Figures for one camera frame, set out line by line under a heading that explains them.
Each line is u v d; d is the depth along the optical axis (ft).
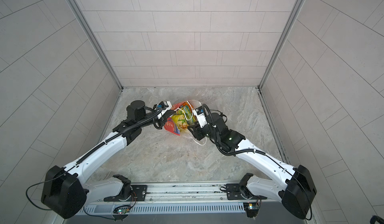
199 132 2.10
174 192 2.37
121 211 2.12
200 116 2.10
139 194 2.30
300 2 2.43
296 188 1.24
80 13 2.56
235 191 2.33
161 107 1.99
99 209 2.23
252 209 2.23
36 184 1.21
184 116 2.77
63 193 1.25
